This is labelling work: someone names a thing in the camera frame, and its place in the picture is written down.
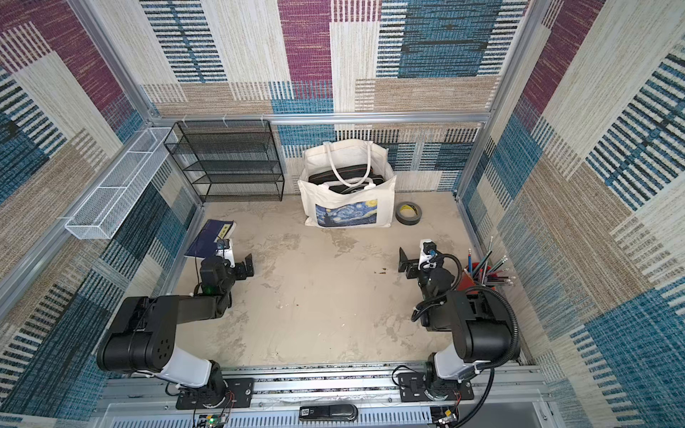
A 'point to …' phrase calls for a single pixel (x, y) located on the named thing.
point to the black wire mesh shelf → (228, 160)
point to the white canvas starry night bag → (348, 184)
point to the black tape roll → (408, 213)
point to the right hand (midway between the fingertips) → (418, 250)
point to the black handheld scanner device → (328, 413)
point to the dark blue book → (214, 230)
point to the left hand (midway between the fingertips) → (237, 255)
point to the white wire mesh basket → (104, 210)
